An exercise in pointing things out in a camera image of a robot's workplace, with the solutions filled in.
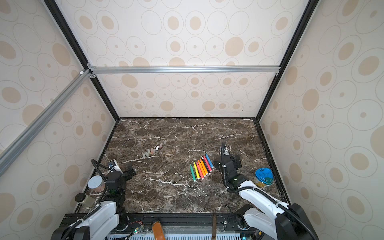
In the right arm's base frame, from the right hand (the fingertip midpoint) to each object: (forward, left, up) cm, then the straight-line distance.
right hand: (234, 157), depth 85 cm
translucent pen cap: (+4, +56, -8) cm, 57 cm away
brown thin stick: (-34, +12, -11) cm, 37 cm away
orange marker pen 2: (-2, +17, -9) cm, 20 cm away
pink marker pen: (-5, +20, -9) cm, 22 cm away
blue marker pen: (-1, +12, -9) cm, 16 cm away
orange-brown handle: (-37, +38, -8) cm, 53 cm away
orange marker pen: (-3, +18, -10) cm, 21 cm away
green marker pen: (-6, +24, -9) cm, 26 cm away
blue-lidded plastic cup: (-10, -15, -2) cm, 18 cm away
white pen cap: (+11, +50, -9) cm, 52 cm away
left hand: (-6, +62, -1) cm, 62 cm away
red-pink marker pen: (0, +15, -10) cm, 18 cm away
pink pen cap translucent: (+8, +52, -8) cm, 53 cm away
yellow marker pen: (-4, +22, -10) cm, 24 cm away
